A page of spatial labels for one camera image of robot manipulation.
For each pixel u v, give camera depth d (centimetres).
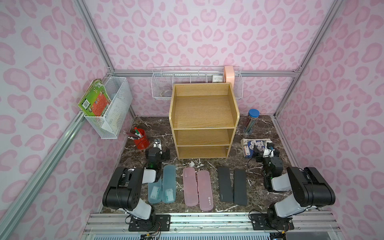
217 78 92
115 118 82
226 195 80
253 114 95
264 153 79
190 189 82
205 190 83
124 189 46
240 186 84
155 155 72
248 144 100
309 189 45
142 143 97
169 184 86
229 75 82
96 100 72
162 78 95
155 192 82
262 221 73
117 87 82
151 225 67
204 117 77
